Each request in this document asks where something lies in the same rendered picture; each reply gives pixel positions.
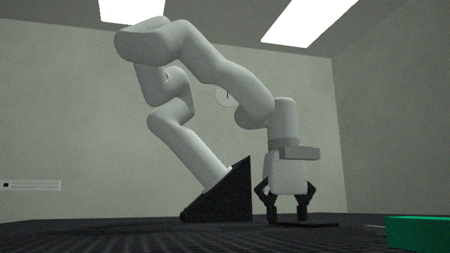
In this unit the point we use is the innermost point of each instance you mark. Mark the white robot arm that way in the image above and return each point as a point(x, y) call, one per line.
point(155, 42)

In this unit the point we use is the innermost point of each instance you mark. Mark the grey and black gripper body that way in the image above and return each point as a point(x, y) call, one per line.
point(285, 177)

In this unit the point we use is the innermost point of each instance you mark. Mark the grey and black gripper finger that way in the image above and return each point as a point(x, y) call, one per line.
point(268, 201)
point(303, 200)

